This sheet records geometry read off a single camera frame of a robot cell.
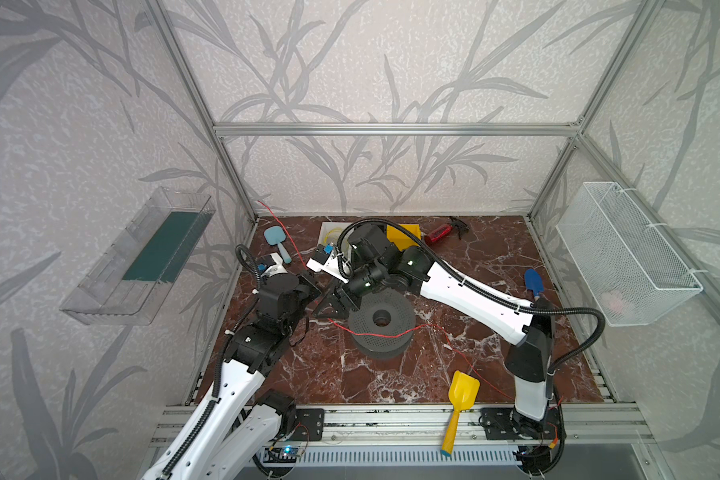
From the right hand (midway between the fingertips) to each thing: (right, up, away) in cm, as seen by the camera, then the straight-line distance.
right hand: (321, 294), depth 66 cm
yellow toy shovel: (+35, -28, +12) cm, 47 cm away
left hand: (-1, +7, +7) cm, 10 cm away
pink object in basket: (+71, -3, +7) cm, 72 cm away
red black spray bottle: (+37, +16, +46) cm, 61 cm away
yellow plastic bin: (+21, +12, +46) cm, 52 cm away
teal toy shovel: (-29, +14, +51) cm, 60 cm away
